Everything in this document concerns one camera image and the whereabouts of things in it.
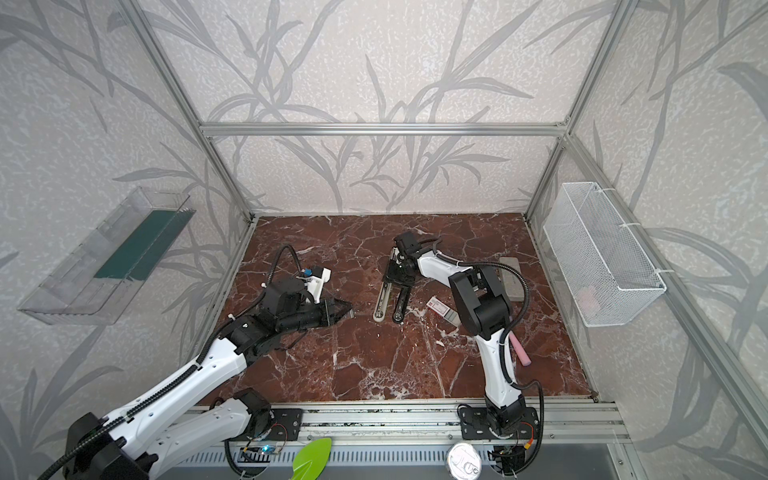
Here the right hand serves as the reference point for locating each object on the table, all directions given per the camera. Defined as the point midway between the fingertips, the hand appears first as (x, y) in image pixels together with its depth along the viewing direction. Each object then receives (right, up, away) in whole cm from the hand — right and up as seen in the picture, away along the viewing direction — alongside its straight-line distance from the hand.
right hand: (385, 271), depth 100 cm
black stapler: (+5, -12, -8) cm, 15 cm away
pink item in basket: (+52, -5, -28) cm, 59 cm away
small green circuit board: (-26, -40, -30) cm, 56 cm away
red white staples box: (+19, -12, -7) cm, 23 cm away
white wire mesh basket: (+48, +3, -40) cm, 63 cm away
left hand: (-6, -5, -26) cm, 27 cm away
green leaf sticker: (-15, -41, -31) cm, 54 cm away
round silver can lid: (+19, -38, -36) cm, 56 cm away
